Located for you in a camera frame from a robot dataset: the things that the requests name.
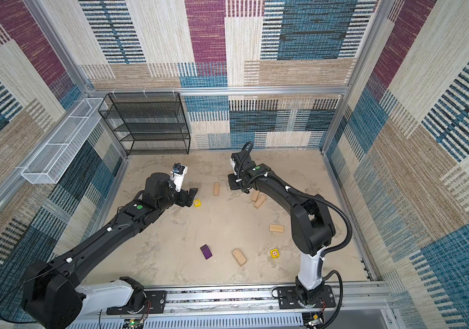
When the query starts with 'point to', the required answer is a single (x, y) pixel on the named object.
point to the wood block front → (239, 257)
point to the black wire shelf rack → (147, 123)
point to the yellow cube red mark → (274, 253)
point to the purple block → (206, 251)
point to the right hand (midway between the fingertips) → (235, 183)
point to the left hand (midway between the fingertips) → (187, 182)
